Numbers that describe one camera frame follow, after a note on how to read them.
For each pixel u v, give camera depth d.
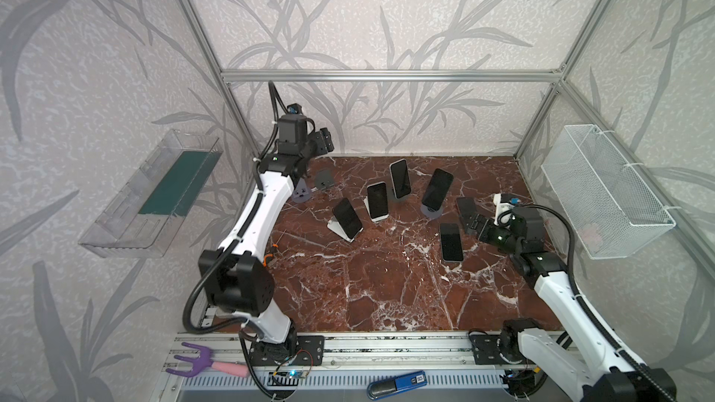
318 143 0.72
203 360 0.72
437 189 0.97
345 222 0.91
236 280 0.43
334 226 0.97
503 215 0.70
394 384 0.65
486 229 0.71
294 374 0.71
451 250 0.95
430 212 1.00
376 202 0.96
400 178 1.11
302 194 1.04
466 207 1.05
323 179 1.09
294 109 0.69
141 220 0.64
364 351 0.75
